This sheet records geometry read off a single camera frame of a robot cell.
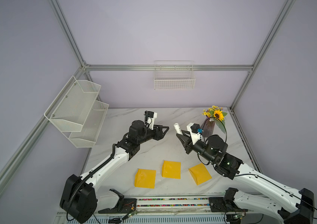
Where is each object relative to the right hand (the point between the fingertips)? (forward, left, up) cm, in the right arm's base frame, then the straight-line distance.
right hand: (180, 133), depth 69 cm
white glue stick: (-1, +2, +5) cm, 5 cm away
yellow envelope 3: (-10, -14, -29) cm, 33 cm away
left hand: (+6, +7, -4) cm, 11 cm away
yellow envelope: (-12, +20, -30) cm, 38 cm away
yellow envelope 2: (-7, +4, -29) cm, 30 cm away
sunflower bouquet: (+17, -23, -4) cm, 28 cm away
